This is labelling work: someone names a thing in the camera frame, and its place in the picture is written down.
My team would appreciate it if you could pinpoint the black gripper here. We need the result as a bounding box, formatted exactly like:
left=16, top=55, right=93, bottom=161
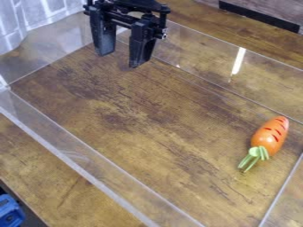
left=82, top=0, right=170, bottom=68

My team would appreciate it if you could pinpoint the blue plastic object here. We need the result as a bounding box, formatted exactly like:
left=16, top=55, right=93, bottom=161
left=0, top=194, right=25, bottom=227

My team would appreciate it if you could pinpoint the white curtain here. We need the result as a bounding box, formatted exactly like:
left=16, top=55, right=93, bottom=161
left=0, top=0, right=85, bottom=55

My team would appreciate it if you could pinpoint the orange toy carrot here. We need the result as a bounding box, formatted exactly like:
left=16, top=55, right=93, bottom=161
left=237, top=115, right=288, bottom=173

